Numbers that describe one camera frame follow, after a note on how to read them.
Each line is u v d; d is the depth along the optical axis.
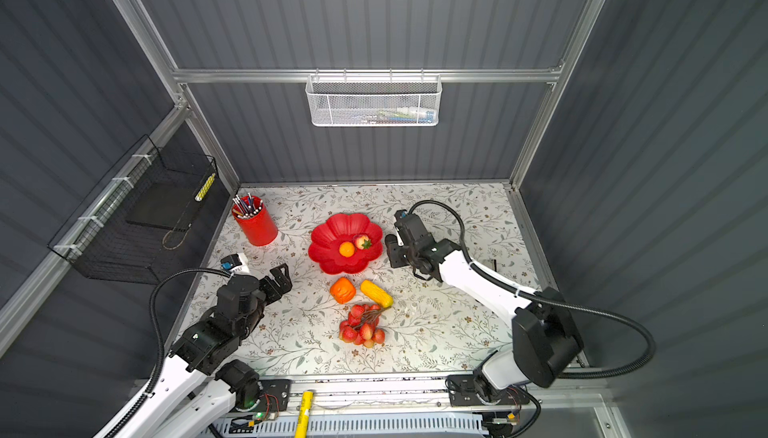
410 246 0.63
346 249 0.98
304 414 0.70
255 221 0.93
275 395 0.73
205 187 0.82
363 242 0.99
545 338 0.42
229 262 0.64
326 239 1.02
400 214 0.76
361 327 0.77
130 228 0.72
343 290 0.86
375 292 0.88
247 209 0.98
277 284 0.69
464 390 0.73
